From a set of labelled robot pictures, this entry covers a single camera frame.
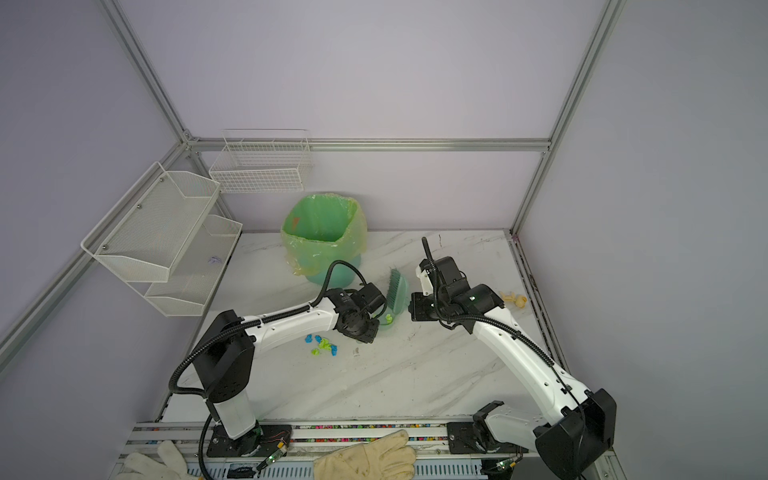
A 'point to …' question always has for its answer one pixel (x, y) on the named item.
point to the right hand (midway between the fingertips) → (407, 306)
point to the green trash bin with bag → (322, 230)
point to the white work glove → (138, 466)
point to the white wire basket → (262, 161)
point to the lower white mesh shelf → (198, 270)
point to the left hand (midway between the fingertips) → (365, 334)
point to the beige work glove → (388, 457)
